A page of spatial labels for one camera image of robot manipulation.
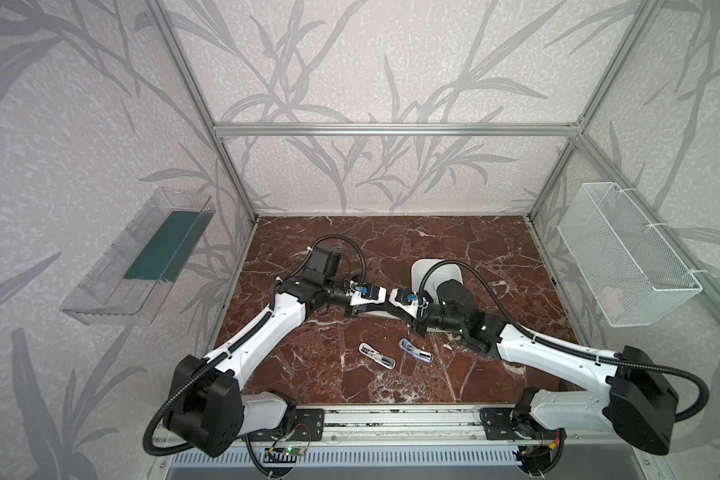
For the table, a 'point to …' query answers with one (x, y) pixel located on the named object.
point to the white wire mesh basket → (628, 270)
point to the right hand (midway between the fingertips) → (392, 296)
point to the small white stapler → (376, 356)
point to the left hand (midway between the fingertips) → (388, 289)
